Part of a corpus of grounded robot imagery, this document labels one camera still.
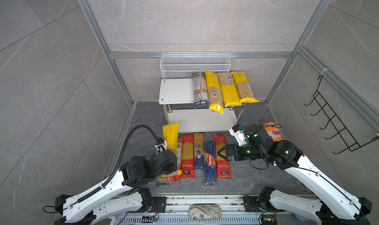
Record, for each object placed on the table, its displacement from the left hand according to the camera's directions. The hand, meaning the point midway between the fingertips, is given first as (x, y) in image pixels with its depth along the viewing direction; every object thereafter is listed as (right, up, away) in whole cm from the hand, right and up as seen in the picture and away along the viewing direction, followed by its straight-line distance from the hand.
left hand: (176, 157), depth 68 cm
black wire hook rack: (+75, +10, -5) cm, 75 cm away
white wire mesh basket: (+1, +54, +33) cm, 63 cm away
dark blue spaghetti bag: (+12, -3, +23) cm, 26 cm away
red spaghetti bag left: (0, -15, +12) cm, 19 cm away
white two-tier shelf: (-1, +30, +8) cm, 31 cm away
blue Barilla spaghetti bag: (+18, -8, +16) cm, 25 cm away
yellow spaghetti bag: (-3, +10, +4) cm, 12 cm away
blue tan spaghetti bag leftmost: (-9, -16, +10) cm, 21 cm away
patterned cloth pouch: (+14, -26, +1) cm, 29 cm away
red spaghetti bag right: (+25, -10, +16) cm, 31 cm away
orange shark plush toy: (+59, +10, +24) cm, 65 cm away
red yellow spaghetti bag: (+4, -10, +16) cm, 19 cm away
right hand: (+22, +3, -2) cm, 22 cm away
